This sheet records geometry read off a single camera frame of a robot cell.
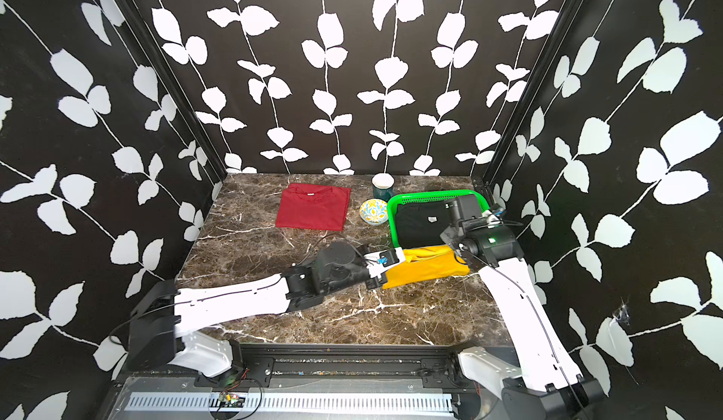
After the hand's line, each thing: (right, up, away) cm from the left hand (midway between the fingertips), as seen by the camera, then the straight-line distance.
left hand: (398, 247), depth 68 cm
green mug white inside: (-2, +18, +37) cm, 41 cm away
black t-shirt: (+12, +3, +38) cm, 40 cm away
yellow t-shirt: (+9, -7, +13) cm, 18 cm away
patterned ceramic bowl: (-6, +7, +40) cm, 41 cm away
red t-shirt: (-31, +10, +43) cm, 54 cm away
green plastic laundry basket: (+23, +14, +48) cm, 56 cm away
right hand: (+15, +4, +5) cm, 16 cm away
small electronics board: (-44, -40, +3) cm, 59 cm away
